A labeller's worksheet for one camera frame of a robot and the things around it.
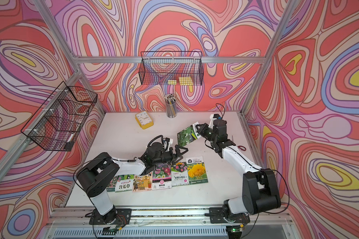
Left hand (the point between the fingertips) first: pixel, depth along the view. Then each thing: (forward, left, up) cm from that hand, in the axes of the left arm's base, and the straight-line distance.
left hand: (187, 155), depth 81 cm
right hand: (+14, -5, +6) cm, 16 cm away
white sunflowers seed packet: (-5, +5, -13) cm, 14 cm away
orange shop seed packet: (-10, +26, -13) cm, 31 cm away
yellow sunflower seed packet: (-3, -5, -13) cm, 14 cm away
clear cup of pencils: (+41, +11, 0) cm, 43 cm away
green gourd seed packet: (+12, -1, +3) cm, 13 cm away
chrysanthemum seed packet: (-7, +15, -13) cm, 21 cm away
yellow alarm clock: (+36, +32, -10) cm, 49 cm away
